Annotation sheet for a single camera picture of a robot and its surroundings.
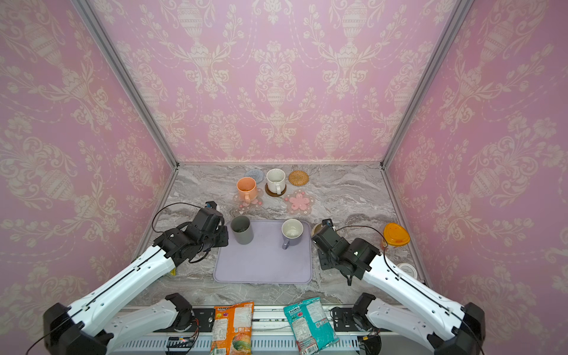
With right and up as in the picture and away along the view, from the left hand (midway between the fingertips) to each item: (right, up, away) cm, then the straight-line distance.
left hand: (227, 234), depth 79 cm
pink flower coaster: (+1, +7, +24) cm, 25 cm away
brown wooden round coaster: (+15, +13, +25) cm, 32 cm away
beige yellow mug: (+31, +2, -1) cm, 32 cm away
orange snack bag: (+4, -28, -9) cm, 30 cm away
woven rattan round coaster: (+27, +21, +38) cm, 51 cm away
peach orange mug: (+2, +16, +28) cm, 32 cm away
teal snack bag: (+29, -28, -8) cm, 41 cm away
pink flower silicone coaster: (+27, +9, +27) cm, 40 cm away
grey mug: (+2, -1, +13) cm, 14 cm away
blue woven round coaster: (+5, +23, +38) cm, 44 cm away
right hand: (+36, -6, -2) cm, 36 cm away
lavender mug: (+23, -2, +15) cm, 28 cm away
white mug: (+16, +20, +26) cm, 37 cm away
